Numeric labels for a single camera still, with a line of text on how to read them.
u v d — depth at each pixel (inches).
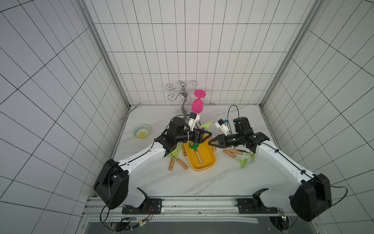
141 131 40.4
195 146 37.1
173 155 35.4
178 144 24.5
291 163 18.0
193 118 26.9
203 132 26.3
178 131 23.9
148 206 27.5
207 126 30.0
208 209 28.6
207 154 35.7
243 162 34.5
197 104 37.5
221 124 28.0
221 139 26.3
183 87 35.1
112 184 16.2
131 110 46.4
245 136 23.9
